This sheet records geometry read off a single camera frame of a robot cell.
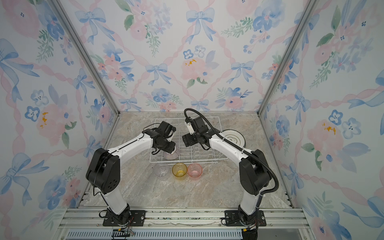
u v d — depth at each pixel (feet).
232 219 2.40
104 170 1.55
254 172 1.52
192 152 3.12
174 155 2.97
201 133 2.20
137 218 2.46
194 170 2.93
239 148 1.69
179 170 2.92
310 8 2.27
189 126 2.62
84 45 2.75
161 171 2.94
